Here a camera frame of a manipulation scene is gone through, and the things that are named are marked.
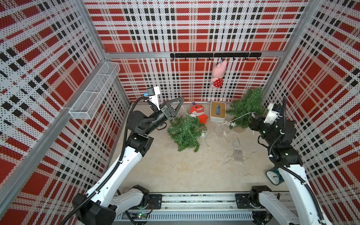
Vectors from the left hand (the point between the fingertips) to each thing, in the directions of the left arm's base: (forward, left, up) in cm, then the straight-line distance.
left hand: (186, 99), depth 56 cm
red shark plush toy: (+29, -8, -40) cm, 50 cm away
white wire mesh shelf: (+23, +66, -26) cm, 75 cm away
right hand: (+4, -32, -14) cm, 35 cm away
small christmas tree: (-1, +1, -22) cm, 22 cm away
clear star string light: (+15, -27, -47) cm, 56 cm away
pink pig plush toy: (+41, -21, -15) cm, 49 cm away
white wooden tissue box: (+34, -25, -47) cm, 63 cm away
